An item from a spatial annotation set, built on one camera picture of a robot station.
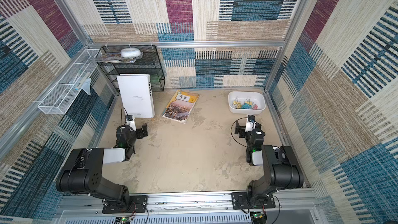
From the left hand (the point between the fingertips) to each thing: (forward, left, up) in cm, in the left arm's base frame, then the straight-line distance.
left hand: (137, 124), depth 94 cm
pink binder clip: (+16, -75, -5) cm, 77 cm away
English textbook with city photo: (+17, -24, -5) cm, 30 cm away
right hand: (0, -65, +4) cm, 65 cm away
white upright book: (+12, -1, +13) cm, 17 cm away
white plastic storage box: (+22, -79, -3) cm, 82 cm away
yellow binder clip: (+18, -63, -4) cm, 66 cm away
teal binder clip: (+16, -70, -5) cm, 72 cm away
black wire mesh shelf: (+39, -3, +15) cm, 42 cm away
